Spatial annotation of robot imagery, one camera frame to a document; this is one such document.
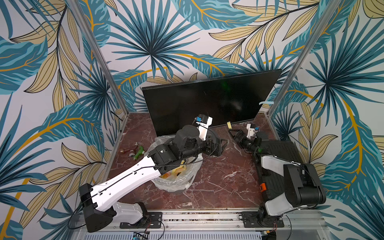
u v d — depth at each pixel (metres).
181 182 0.62
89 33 0.76
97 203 0.38
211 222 0.73
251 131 0.83
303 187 0.46
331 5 0.68
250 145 0.78
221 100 0.95
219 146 0.52
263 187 0.80
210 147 0.52
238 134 0.80
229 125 0.90
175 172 0.84
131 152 0.95
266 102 0.82
